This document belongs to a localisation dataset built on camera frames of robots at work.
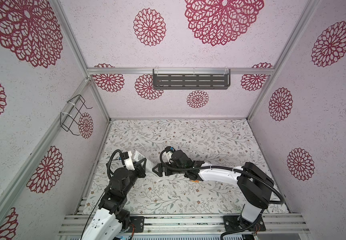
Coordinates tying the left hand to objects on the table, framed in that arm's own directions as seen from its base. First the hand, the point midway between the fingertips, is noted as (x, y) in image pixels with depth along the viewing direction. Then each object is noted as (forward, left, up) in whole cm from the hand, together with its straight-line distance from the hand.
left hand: (145, 161), depth 78 cm
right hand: (0, -6, -5) cm, 8 cm away
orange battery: (-4, -28, -16) cm, 33 cm away
